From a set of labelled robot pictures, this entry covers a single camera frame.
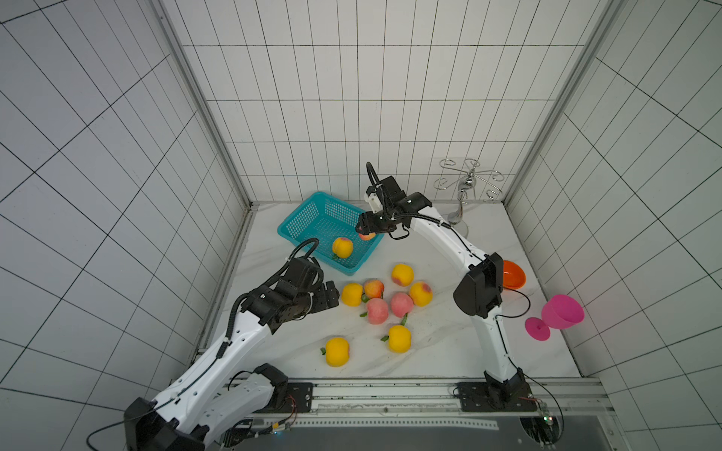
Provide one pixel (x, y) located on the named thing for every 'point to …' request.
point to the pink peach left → (377, 311)
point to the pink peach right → (401, 303)
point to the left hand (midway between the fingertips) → (321, 304)
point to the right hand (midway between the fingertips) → (367, 219)
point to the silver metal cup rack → (467, 184)
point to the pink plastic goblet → (560, 311)
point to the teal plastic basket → (331, 223)
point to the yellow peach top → (402, 274)
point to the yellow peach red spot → (421, 293)
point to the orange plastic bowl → (513, 275)
